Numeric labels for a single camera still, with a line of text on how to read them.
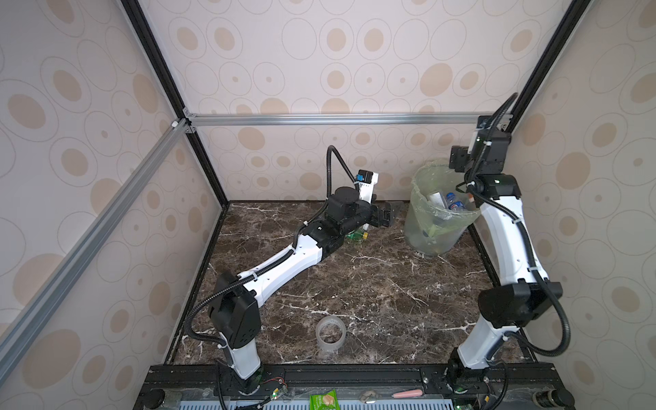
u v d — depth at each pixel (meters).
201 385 0.74
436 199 0.95
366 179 0.62
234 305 0.44
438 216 0.80
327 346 0.80
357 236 1.06
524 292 0.44
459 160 0.69
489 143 0.52
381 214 0.64
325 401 0.69
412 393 0.71
